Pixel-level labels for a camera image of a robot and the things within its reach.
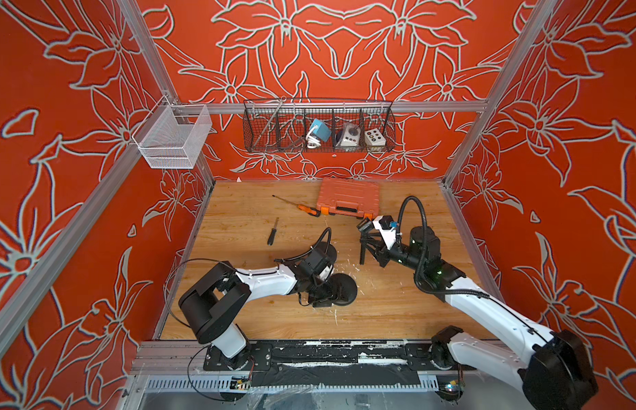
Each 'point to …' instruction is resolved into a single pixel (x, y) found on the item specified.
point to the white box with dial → (350, 136)
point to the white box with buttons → (374, 137)
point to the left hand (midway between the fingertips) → (343, 301)
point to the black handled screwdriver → (273, 233)
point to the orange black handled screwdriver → (309, 210)
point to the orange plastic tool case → (349, 197)
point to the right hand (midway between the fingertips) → (360, 238)
